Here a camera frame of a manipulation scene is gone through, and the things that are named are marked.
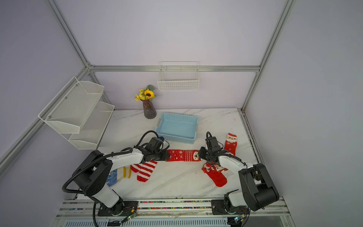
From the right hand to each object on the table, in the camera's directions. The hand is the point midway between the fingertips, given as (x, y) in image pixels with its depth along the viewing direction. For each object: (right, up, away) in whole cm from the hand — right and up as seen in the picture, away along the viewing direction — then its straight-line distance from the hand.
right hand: (201, 154), depth 92 cm
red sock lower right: (+8, -10, -6) cm, 14 cm away
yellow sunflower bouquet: (-39, +42, +6) cm, 57 cm away
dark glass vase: (-39, +30, +19) cm, 53 cm away
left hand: (-22, -1, -1) cm, 22 cm away
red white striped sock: (-35, -9, -6) cm, 36 cm away
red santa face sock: (+22, +6, +6) cm, 23 cm away
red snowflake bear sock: (-13, 0, -1) cm, 13 cm away
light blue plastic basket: (-16, +17, +17) cm, 29 cm away
